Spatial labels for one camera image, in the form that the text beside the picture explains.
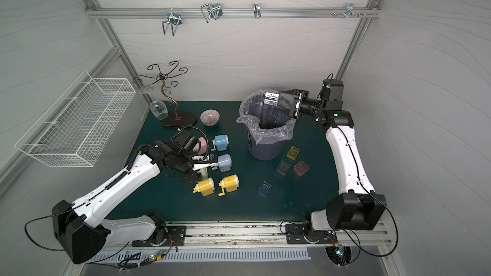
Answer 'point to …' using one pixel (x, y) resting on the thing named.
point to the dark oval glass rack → (181, 119)
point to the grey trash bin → (265, 151)
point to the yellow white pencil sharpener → (229, 184)
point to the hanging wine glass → (158, 107)
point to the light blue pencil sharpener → (220, 142)
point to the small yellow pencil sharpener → (206, 187)
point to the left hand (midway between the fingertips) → (198, 170)
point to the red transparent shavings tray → (300, 168)
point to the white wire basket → (77, 128)
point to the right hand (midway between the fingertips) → (276, 95)
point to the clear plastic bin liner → (264, 121)
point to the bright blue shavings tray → (265, 188)
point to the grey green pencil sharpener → (204, 172)
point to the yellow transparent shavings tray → (293, 153)
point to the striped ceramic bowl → (210, 117)
